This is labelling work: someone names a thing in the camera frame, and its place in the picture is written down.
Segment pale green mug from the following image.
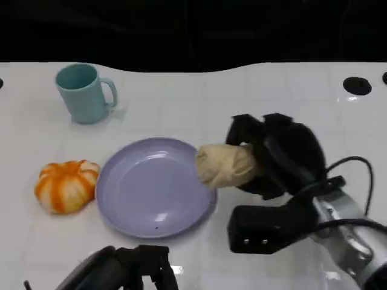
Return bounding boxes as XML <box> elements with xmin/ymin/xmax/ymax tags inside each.
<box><xmin>54</xmin><ymin>62</ymin><xmax>119</xmax><ymax>125</ymax></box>

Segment beige towel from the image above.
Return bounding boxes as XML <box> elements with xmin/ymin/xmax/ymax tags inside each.
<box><xmin>195</xmin><ymin>143</ymin><xmax>265</xmax><ymax>190</ymax></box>

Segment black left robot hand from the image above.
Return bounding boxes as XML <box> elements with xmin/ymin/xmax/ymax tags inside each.
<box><xmin>55</xmin><ymin>244</ymin><xmax>180</xmax><ymax>290</ymax></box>

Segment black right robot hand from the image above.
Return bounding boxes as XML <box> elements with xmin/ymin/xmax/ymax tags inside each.
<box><xmin>225</xmin><ymin>113</ymin><xmax>327</xmax><ymax>201</ymax></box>

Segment orange and white bread roll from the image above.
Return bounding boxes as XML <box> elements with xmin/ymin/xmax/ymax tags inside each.
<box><xmin>33</xmin><ymin>159</ymin><xmax>101</xmax><ymax>215</ymax></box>

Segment lilac plate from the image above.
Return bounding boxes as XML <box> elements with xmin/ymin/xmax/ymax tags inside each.
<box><xmin>94</xmin><ymin>137</ymin><xmax>218</xmax><ymax>240</ymax></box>

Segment black looping right arm cable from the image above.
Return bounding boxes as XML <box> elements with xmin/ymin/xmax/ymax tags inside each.
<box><xmin>325</xmin><ymin>155</ymin><xmax>375</xmax><ymax>217</ymax></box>

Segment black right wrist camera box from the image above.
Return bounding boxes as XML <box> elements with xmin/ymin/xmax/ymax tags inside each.
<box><xmin>227</xmin><ymin>199</ymin><xmax>320</xmax><ymax>256</ymax></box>

